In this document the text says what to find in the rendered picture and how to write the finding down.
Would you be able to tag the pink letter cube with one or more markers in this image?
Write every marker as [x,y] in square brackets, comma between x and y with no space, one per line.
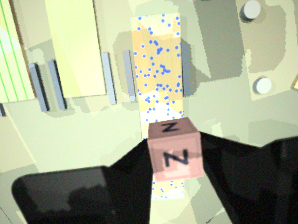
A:
[175,150]

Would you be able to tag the white round disc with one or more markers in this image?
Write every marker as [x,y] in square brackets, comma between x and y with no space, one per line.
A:
[250,10]
[262,85]

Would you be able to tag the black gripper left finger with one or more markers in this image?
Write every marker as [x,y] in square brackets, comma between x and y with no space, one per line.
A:
[120,192]

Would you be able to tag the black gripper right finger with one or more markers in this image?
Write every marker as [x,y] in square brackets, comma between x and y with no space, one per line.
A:
[253,183]

